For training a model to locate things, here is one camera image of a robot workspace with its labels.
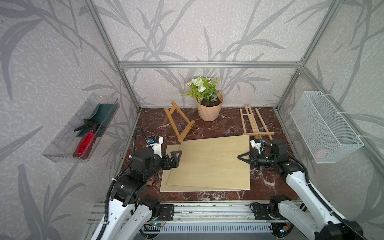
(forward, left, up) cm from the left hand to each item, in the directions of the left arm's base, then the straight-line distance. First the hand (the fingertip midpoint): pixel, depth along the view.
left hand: (175, 153), depth 68 cm
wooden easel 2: (+35, -51, -22) cm, 66 cm away
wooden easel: (+27, +7, -4) cm, 28 cm away
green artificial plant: (+41, -14, +5) cm, 44 cm away
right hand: (+1, -31, -6) cm, 31 cm away
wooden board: (+2, -19, -15) cm, 24 cm away
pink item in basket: (+1, -70, -2) cm, 70 cm away
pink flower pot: (+39, -18, -11) cm, 44 cm away
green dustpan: (+15, +34, +10) cm, 38 cm away
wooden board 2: (-2, +8, -23) cm, 25 cm away
